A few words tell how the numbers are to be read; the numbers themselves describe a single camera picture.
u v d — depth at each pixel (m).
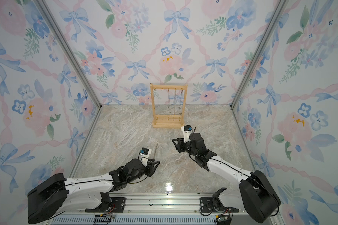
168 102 1.22
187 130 0.74
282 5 0.68
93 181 0.53
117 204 0.74
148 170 0.72
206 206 0.73
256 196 0.41
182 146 0.73
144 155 0.71
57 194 0.42
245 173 0.46
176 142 0.81
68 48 0.84
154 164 0.75
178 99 1.21
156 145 0.98
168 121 1.05
